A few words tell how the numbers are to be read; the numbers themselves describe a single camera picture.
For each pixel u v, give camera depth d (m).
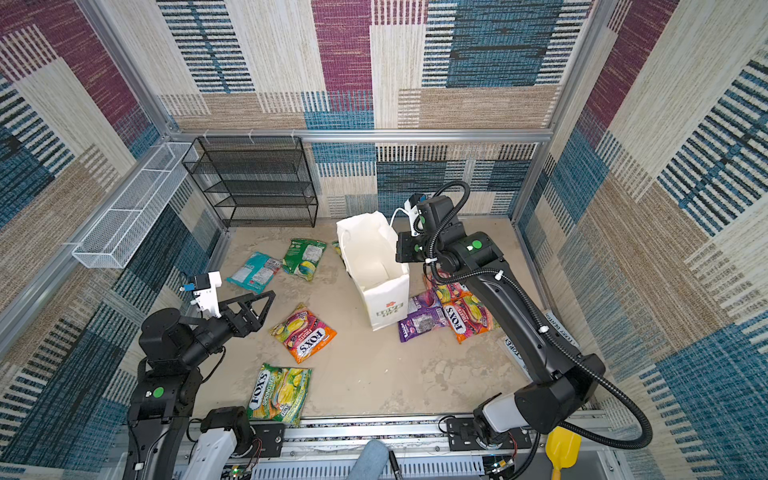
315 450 0.73
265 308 0.62
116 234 0.72
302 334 0.89
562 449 0.71
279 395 0.78
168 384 0.50
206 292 0.58
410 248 0.62
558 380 0.39
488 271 0.46
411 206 0.65
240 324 0.58
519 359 0.84
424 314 0.92
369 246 0.89
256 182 1.11
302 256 1.06
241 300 0.58
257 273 1.02
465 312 0.92
